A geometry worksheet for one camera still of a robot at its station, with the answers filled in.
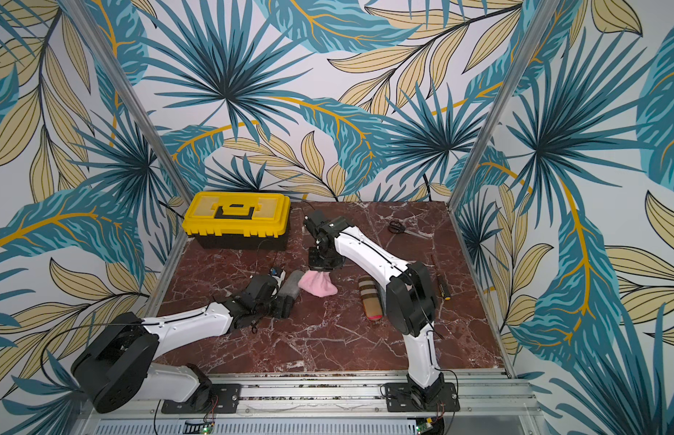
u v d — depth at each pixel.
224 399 0.73
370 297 0.90
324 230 0.64
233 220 0.93
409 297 0.50
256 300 0.68
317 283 0.84
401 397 0.73
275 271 0.80
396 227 1.13
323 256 0.73
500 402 0.74
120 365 0.42
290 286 0.89
